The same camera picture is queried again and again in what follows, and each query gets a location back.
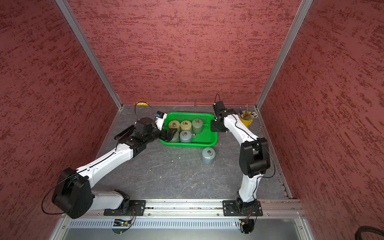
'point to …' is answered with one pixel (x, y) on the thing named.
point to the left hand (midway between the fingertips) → (169, 129)
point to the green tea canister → (197, 125)
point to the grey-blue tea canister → (208, 154)
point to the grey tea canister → (185, 136)
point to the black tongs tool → (123, 136)
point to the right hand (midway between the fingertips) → (216, 130)
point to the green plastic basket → (206, 138)
